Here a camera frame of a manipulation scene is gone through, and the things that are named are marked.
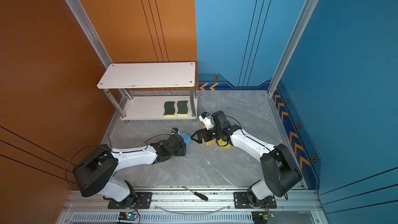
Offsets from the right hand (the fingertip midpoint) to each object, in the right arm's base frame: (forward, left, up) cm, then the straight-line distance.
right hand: (197, 135), depth 84 cm
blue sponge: (-6, +5, +8) cm, 11 cm away
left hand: (-1, +10, -10) cm, 14 cm away
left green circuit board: (-35, +32, -13) cm, 49 cm away
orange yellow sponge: (-7, -7, +5) cm, 11 cm away
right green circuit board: (-35, -29, -12) cm, 47 cm away
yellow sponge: (-8, -12, +6) cm, 16 cm away
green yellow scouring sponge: (+21, +10, -2) cm, 24 cm away
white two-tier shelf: (+15, +23, +24) cm, 36 cm away
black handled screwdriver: (-27, -2, -12) cm, 29 cm away
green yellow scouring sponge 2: (+21, +19, -3) cm, 28 cm away
